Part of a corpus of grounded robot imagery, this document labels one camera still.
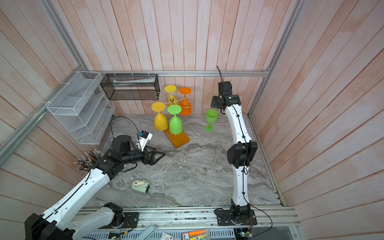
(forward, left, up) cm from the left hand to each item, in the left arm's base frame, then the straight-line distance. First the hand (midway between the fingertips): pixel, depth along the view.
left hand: (159, 154), depth 74 cm
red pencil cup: (-3, +38, -3) cm, 38 cm away
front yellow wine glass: (+20, +1, +3) cm, 20 cm away
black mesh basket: (+52, +27, +4) cm, 59 cm away
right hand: (+35, -32, +5) cm, 48 cm away
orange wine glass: (+33, -12, +4) cm, 36 cm away
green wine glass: (+32, -30, -6) cm, 44 cm away
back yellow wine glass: (+29, -5, +11) cm, 31 cm away
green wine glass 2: (+17, -7, +3) cm, 19 cm away
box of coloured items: (-32, -21, -21) cm, 43 cm away
